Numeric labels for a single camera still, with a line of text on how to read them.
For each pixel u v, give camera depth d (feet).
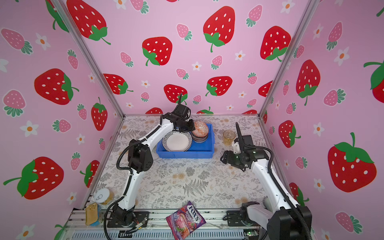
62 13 2.29
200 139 3.15
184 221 2.35
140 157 1.94
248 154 1.82
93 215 2.37
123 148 3.37
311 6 2.26
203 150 3.29
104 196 2.51
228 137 3.20
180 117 2.51
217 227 2.38
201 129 3.30
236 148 2.41
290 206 1.30
